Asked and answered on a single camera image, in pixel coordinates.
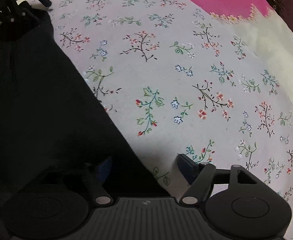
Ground pink cream cartoon blanket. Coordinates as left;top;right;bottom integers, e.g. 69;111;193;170
166;0;293;108

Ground black pants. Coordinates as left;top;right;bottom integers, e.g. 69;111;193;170
0;9;168;239

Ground floral white bed sheet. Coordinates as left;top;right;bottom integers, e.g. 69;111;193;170
42;0;293;240

